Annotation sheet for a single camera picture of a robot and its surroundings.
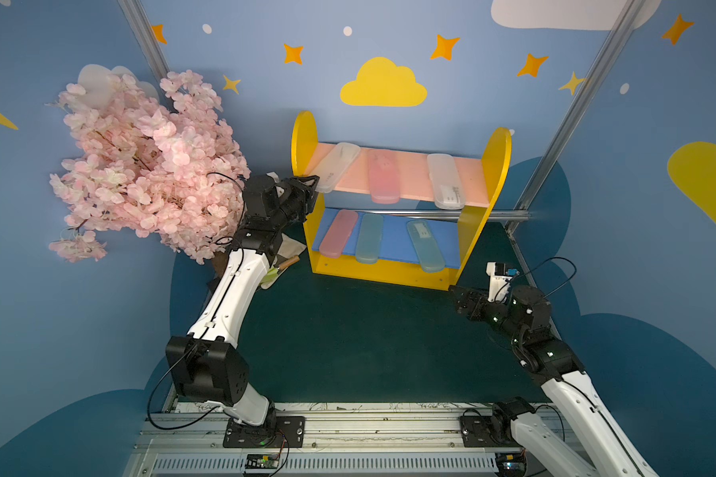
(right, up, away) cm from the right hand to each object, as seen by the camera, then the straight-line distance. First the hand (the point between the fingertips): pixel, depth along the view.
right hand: (465, 285), depth 75 cm
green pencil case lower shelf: (-24, +12, +22) cm, 34 cm away
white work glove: (-54, +10, +38) cm, 67 cm away
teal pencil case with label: (-5, +11, +22) cm, 25 cm away
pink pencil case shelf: (-35, +15, +24) cm, 45 cm away
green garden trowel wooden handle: (-54, +5, +33) cm, 63 cm away
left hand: (-37, +28, -3) cm, 46 cm away
